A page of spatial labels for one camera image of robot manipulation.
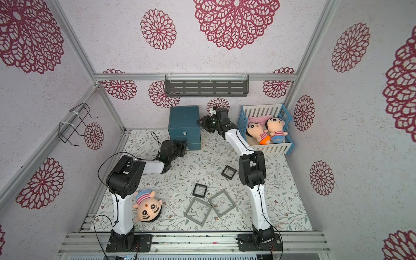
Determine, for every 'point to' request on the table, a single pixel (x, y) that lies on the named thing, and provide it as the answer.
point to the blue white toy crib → (252, 127)
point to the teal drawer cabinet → (184, 125)
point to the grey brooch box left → (197, 211)
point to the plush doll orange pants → (266, 140)
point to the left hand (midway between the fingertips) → (188, 138)
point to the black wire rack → (67, 129)
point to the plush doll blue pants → (275, 125)
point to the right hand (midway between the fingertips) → (202, 122)
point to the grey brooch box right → (222, 203)
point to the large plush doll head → (148, 208)
